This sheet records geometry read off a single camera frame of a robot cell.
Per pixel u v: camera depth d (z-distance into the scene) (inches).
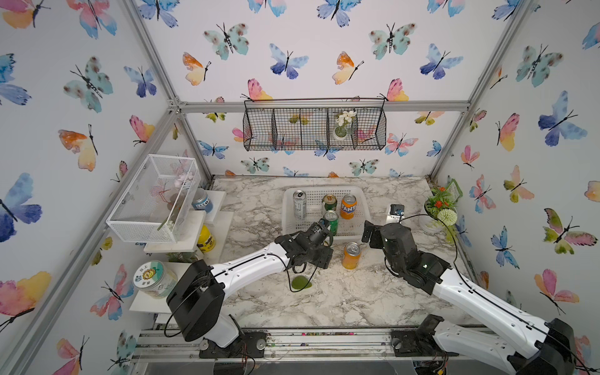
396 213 25.2
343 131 37.7
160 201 29.0
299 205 37.6
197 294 16.5
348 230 39.9
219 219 42.0
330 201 38.0
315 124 38.7
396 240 21.6
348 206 37.8
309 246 24.9
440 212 34.9
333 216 36.0
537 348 15.5
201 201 32.4
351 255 32.6
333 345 29.7
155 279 24.9
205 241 34.8
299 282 35.3
